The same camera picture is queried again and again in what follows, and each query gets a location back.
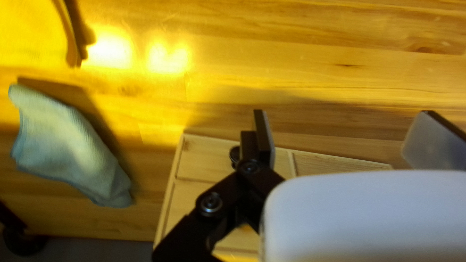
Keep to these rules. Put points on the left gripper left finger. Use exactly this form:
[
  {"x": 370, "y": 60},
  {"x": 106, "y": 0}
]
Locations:
[{"x": 218, "y": 218}]

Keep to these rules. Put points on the light blue towel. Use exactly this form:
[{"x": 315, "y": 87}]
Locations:
[{"x": 62, "y": 145}]

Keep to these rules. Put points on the black frame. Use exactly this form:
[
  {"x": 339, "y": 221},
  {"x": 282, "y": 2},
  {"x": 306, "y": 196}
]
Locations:
[{"x": 18, "y": 243}]

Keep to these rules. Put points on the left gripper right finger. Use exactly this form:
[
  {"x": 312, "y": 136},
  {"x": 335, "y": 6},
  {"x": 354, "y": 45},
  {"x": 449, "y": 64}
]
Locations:
[{"x": 437, "y": 145}]

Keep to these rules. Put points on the small wooden chest of drawers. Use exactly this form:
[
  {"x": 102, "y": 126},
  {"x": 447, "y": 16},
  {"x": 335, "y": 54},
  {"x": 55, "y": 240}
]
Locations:
[{"x": 204, "y": 160}]

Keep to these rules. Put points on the yellow towel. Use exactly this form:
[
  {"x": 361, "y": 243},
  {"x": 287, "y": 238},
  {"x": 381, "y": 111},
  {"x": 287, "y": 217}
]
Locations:
[{"x": 25, "y": 32}]

